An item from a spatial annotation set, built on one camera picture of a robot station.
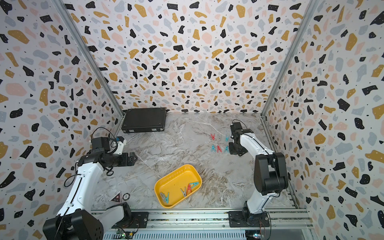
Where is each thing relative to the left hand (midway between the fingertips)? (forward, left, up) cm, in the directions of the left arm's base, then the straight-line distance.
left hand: (128, 157), depth 81 cm
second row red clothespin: (+14, -51, -14) cm, 55 cm away
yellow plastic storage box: (-9, -23, -14) cm, 29 cm away
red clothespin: (+24, -48, -14) cm, 56 cm away
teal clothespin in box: (-18, -20, -12) cm, 29 cm away
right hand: (+8, -62, -8) cm, 63 cm away
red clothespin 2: (-12, -32, -13) cm, 37 cm away
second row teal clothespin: (+14, -48, -13) cm, 51 cm away
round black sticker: (-16, +2, -14) cm, 21 cm away
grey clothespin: (+23, -53, -13) cm, 59 cm away
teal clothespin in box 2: (-10, -36, -13) cm, 39 cm away
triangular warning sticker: (-17, +7, -14) cm, 23 cm away
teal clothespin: (+22, -58, -14) cm, 64 cm away
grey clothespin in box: (-15, -30, -13) cm, 36 cm away
